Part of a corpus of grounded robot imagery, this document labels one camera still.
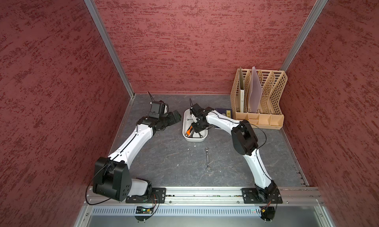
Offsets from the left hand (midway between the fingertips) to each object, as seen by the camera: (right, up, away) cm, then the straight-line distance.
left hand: (174, 121), depth 84 cm
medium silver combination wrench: (+20, -27, -1) cm, 34 cm away
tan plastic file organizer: (+65, +3, +15) cm, 67 cm away
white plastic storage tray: (+7, -1, +19) cm, 20 cm away
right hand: (+14, -8, +15) cm, 22 cm away
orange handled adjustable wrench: (+7, -9, +13) cm, 17 cm away
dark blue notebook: (+37, +4, +25) cm, 45 cm away
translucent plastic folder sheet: (+53, +19, +13) cm, 58 cm away
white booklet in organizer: (+41, +12, +5) cm, 44 cm away
